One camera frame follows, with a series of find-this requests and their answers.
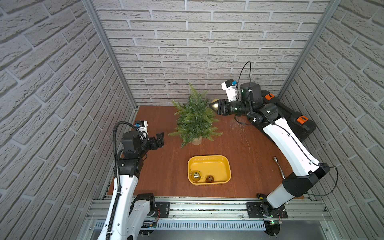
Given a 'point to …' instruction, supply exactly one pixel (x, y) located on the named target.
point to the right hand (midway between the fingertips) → (216, 104)
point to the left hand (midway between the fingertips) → (156, 131)
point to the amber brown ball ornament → (210, 179)
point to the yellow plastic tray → (217, 166)
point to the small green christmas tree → (196, 119)
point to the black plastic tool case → (303, 126)
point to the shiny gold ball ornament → (196, 175)
